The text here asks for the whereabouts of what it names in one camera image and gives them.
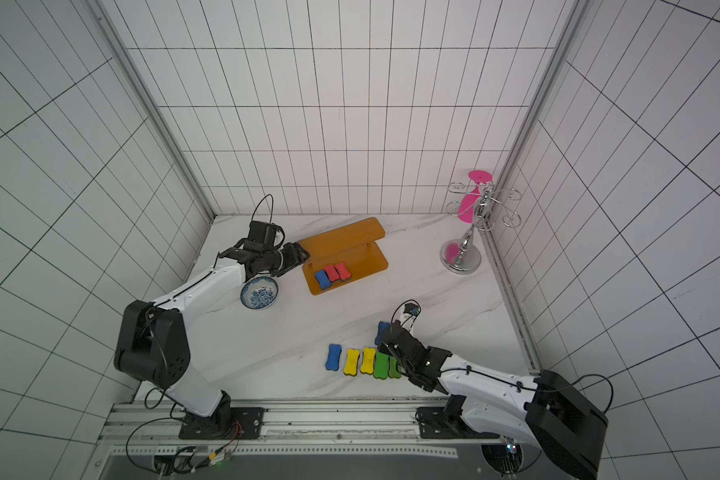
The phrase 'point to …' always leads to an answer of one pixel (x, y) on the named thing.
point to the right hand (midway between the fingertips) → (373, 333)
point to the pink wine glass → (466, 208)
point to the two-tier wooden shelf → (354, 244)
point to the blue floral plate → (259, 293)
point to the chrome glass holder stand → (462, 255)
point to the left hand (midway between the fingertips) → (301, 263)
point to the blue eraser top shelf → (334, 353)
